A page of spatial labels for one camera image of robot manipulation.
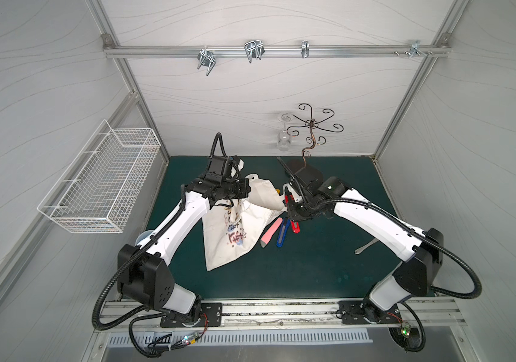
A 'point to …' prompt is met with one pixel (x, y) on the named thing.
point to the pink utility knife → (268, 234)
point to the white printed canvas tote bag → (231, 226)
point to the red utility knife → (296, 225)
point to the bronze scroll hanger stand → (293, 131)
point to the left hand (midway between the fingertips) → (252, 188)
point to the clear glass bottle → (284, 140)
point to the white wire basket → (103, 187)
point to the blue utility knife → (281, 235)
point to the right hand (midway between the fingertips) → (291, 213)
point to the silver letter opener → (360, 249)
